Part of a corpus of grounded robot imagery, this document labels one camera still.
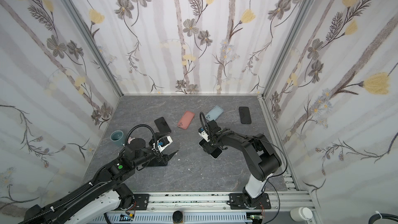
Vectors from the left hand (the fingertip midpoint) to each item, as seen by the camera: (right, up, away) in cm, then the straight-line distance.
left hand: (169, 137), depth 74 cm
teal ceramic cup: (-36, -4, +18) cm, 40 cm away
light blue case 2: (+23, -10, +10) cm, 26 cm away
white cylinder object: (+58, -31, -10) cm, 66 cm away
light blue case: (+25, +11, +36) cm, 45 cm away
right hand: (+19, -6, +19) cm, 28 cm away
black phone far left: (-10, +1, +27) cm, 29 cm away
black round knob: (+6, -30, -12) cm, 33 cm away
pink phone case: (+5, +6, +31) cm, 32 cm away
